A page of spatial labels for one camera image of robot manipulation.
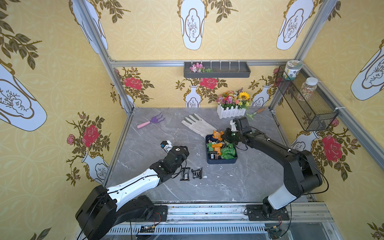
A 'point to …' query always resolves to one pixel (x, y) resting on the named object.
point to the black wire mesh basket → (289, 89)
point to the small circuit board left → (147, 228)
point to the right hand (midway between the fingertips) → (224, 133)
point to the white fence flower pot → (233, 104)
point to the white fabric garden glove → (199, 125)
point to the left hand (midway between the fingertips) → (182, 147)
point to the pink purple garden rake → (154, 119)
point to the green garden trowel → (251, 115)
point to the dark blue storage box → (209, 137)
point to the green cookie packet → (228, 152)
